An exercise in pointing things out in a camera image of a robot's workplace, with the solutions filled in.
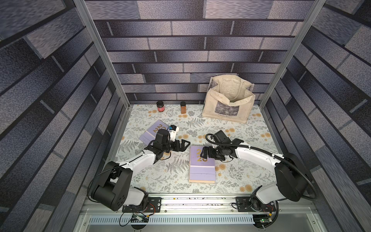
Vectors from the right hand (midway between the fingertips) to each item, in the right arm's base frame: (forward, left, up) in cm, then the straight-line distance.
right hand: (205, 155), depth 86 cm
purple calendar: (-8, +3, -2) cm, 8 cm away
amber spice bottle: (+39, +16, +2) cm, 42 cm away
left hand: (+6, +13, +7) cm, 15 cm away
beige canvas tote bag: (+49, -21, +4) cm, 53 cm away
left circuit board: (-32, +36, -5) cm, 48 cm away
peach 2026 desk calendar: (-14, +2, -3) cm, 15 cm away
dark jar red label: (+40, +34, +3) cm, 52 cm away
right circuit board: (-31, -27, -6) cm, 42 cm away
